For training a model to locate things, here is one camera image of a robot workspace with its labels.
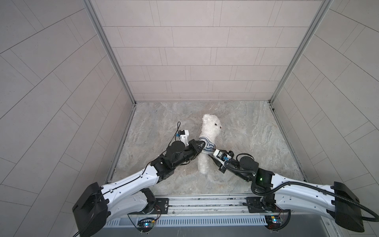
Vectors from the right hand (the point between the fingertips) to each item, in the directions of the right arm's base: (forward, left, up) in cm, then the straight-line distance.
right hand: (211, 154), depth 70 cm
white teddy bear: (+14, -2, +5) cm, 15 cm away
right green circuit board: (-26, -27, -20) cm, 43 cm away
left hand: (+3, 0, +4) cm, 5 cm away
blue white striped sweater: (+3, 0, +2) cm, 4 cm away
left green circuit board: (-24, +31, -15) cm, 42 cm away
